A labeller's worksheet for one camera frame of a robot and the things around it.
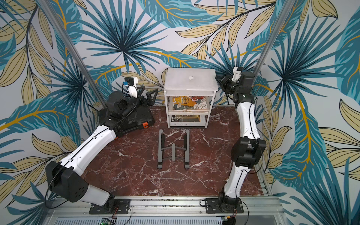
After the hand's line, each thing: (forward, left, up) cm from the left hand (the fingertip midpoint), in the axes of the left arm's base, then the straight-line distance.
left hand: (151, 89), depth 69 cm
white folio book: (+10, -20, -36) cm, 43 cm away
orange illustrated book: (+14, -21, -21) cm, 33 cm away
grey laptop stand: (-16, -11, -36) cm, 41 cm away
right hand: (+12, -26, -1) cm, 29 cm away
